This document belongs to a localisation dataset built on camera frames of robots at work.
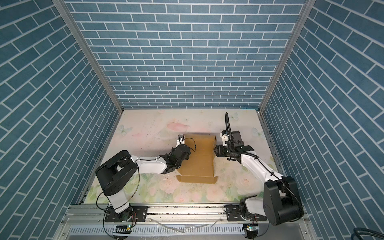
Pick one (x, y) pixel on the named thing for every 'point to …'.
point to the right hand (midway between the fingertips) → (217, 147)
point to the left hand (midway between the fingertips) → (186, 147)
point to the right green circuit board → (252, 227)
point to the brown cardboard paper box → (198, 168)
